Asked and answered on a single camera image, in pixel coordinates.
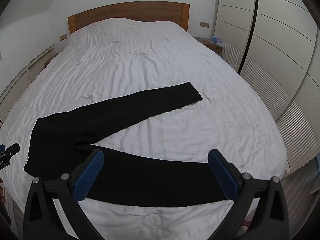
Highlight white bed cover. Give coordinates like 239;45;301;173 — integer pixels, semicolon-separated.
0;17;288;240

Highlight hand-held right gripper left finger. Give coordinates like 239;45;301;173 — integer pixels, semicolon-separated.
23;149;105;240

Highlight black pants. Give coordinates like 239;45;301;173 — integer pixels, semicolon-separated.
24;81;240;208

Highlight person's left hand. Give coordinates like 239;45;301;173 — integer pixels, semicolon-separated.
0;177;6;203

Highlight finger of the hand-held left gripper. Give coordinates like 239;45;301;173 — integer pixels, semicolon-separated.
0;143;20;157

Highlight wooden nightstand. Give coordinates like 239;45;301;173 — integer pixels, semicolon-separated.
194;36;223;55

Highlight wooden headboard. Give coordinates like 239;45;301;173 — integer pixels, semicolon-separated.
67;1;190;36

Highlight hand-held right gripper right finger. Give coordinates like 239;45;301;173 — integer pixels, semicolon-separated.
208;149;291;240

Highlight white wardrobe doors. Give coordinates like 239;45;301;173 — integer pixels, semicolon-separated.
214;0;320;172

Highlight low white panelled cabinet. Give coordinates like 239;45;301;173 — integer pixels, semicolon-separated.
0;44;55;124

